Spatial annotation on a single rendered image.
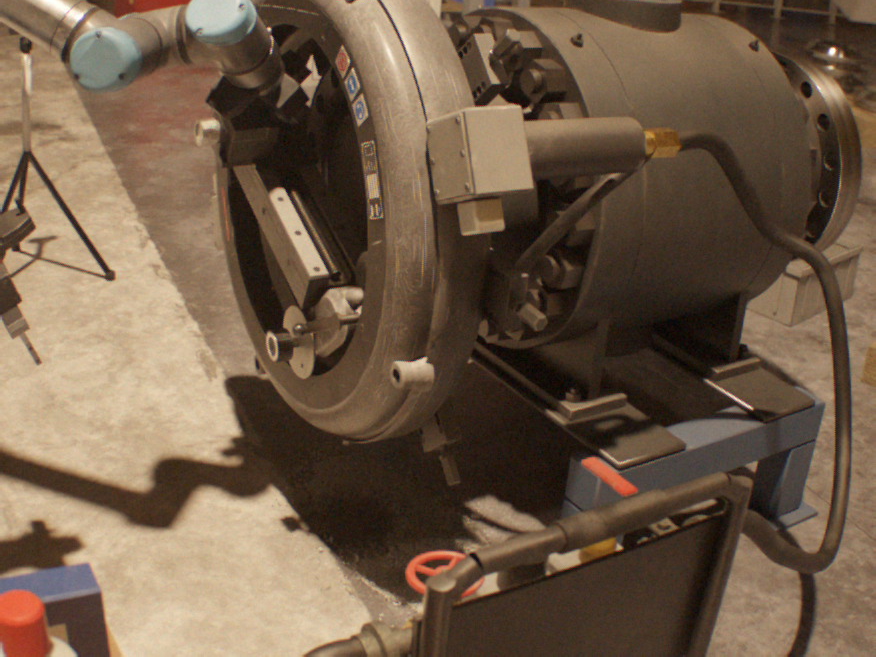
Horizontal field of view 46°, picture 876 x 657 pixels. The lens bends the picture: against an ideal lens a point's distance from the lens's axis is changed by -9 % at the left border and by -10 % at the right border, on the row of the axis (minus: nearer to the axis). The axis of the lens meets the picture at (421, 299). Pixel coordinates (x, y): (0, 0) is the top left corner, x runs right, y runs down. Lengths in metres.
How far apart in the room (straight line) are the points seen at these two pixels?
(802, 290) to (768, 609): 1.36
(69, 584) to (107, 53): 0.79
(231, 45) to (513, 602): 0.87
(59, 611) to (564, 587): 0.48
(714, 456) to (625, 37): 0.71
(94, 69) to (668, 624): 0.98
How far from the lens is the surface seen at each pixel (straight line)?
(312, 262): 1.62
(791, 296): 3.05
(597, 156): 1.41
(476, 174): 1.29
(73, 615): 0.86
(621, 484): 1.22
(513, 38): 1.38
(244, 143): 1.73
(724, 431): 1.89
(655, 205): 1.71
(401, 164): 1.38
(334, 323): 1.55
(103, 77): 1.45
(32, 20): 1.50
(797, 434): 2.04
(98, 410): 2.36
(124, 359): 2.58
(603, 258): 1.67
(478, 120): 1.30
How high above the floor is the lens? 1.11
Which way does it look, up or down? 22 degrees down
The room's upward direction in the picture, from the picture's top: 4 degrees clockwise
